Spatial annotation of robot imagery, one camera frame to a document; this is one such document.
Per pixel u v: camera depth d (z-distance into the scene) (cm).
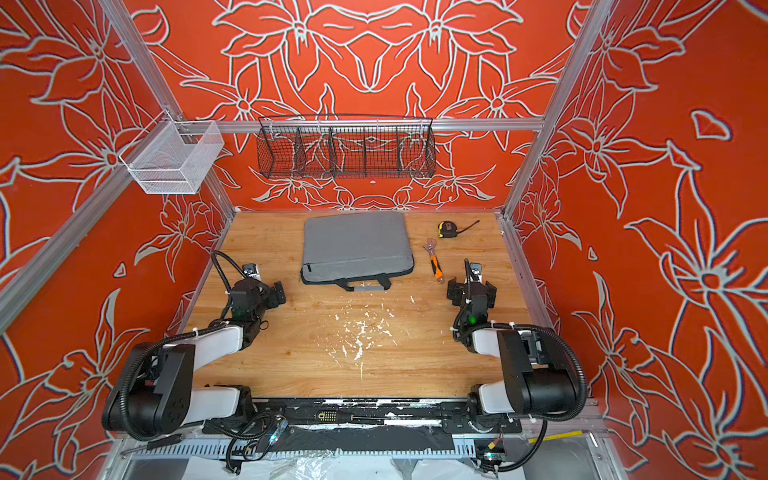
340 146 101
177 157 93
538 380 43
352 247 107
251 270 79
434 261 103
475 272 76
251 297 71
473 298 68
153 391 42
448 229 110
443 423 73
